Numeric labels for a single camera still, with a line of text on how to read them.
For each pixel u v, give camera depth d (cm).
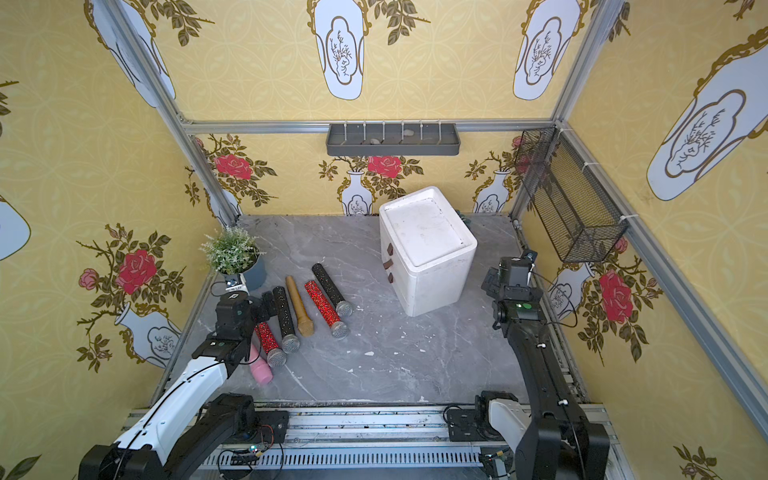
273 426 74
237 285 73
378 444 72
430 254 80
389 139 92
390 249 86
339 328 87
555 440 38
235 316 63
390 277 98
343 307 92
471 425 73
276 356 82
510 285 61
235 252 88
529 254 69
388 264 92
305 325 89
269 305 78
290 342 85
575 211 67
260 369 81
